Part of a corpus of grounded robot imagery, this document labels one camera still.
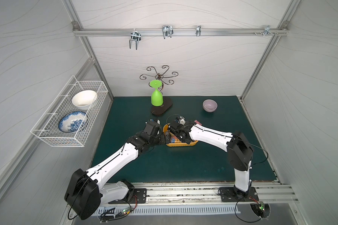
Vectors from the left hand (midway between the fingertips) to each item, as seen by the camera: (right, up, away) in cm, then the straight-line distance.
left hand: (165, 137), depth 81 cm
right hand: (+19, +8, +4) cm, 21 cm away
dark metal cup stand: (0, +22, +35) cm, 41 cm away
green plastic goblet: (-6, +25, +8) cm, 27 cm away
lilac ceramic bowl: (+34, +20, +31) cm, 50 cm away
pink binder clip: (+20, +8, +9) cm, 24 cm away
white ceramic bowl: (-46, +21, -4) cm, 51 cm away
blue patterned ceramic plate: (-44, +10, -16) cm, 48 cm away
